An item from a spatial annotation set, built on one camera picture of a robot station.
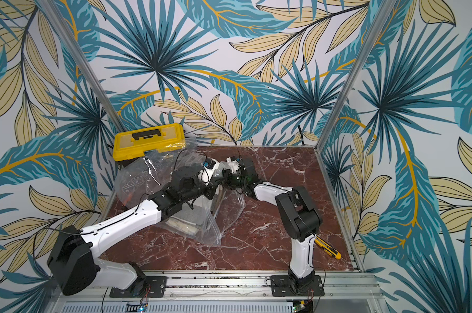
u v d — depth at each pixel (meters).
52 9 0.68
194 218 0.84
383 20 0.71
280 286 0.73
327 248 0.82
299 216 0.52
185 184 0.58
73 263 0.40
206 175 0.64
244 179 0.75
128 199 0.96
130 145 0.97
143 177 0.90
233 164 0.85
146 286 0.68
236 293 0.73
